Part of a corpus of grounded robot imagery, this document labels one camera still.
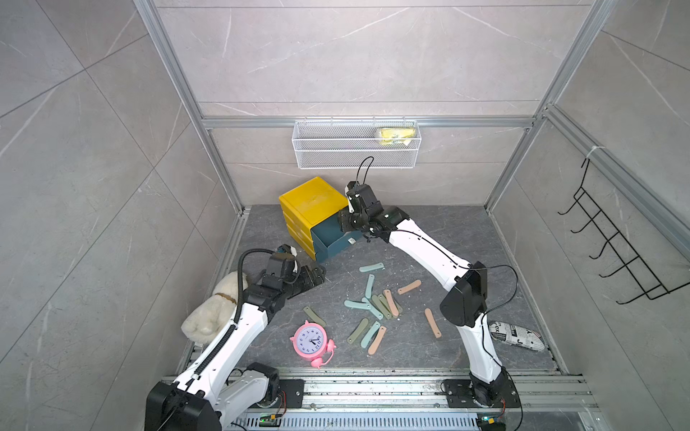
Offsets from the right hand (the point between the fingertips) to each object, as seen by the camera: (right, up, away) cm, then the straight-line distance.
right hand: (344, 217), depth 86 cm
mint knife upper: (+10, -19, +14) cm, 25 cm away
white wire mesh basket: (+2, +28, +15) cm, 32 cm away
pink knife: (+24, -25, +9) cm, 36 cm away
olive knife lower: (+4, -37, -1) cm, 37 cm away
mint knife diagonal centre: (+11, -32, +2) cm, 34 cm away
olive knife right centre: (+13, -28, +5) cm, 31 cm away
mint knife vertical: (+9, -25, +9) cm, 28 cm away
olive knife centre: (+13, -31, +4) cm, 34 cm away
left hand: (-8, -17, -5) cm, 20 cm away
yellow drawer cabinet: (-13, +4, +4) cm, 14 cm away
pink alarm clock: (-10, -39, -5) cm, 40 cm away
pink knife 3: (+11, -39, -4) cm, 41 cm away
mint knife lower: (+8, -38, -2) cm, 39 cm away
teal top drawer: (-5, -7, -1) cm, 9 cm away
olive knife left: (-11, -33, +2) cm, 35 cm away
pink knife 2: (+17, -31, +2) cm, 35 cm away
